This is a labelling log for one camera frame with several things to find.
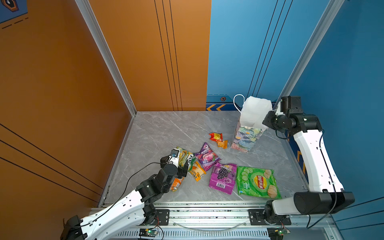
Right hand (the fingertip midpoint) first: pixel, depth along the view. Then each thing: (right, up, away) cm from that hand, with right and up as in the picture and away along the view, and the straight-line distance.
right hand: (264, 119), depth 74 cm
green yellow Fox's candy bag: (-41, -22, +18) cm, 50 cm away
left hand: (-43, -20, +4) cm, 47 cm away
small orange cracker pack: (-16, -15, +25) cm, 34 cm away
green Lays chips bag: (+1, -35, +9) cm, 36 cm away
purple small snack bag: (-27, -22, +17) cm, 39 cm away
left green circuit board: (-57, -54, -3) cm, 79 cm away
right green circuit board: (+5, -55, -3) cm, 55 cm away
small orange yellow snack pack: (-33, -30, +13) cm, 47 cm away
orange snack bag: (-45, -35, +7) cm, 57 cm away
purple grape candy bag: (-19, -31, +7) cm, 38 cm away
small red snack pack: (-20, -11, +28) cm, 36 cm away
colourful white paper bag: (-9, -4, -6) cm, 11 cm away
